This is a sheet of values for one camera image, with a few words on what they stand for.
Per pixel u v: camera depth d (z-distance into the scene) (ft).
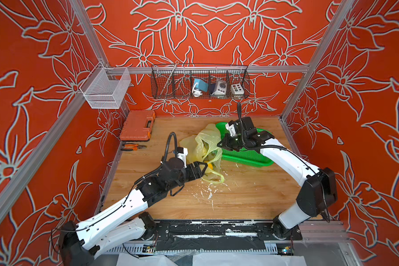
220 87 2.98
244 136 2.08
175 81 3.32
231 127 2.53
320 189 1.37
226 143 2.33
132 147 3.40
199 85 2.76
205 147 2.66
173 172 1.71
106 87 3.09
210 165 2.92
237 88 3.11
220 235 2.39
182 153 2.15
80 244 1.27
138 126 3.62
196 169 2.04
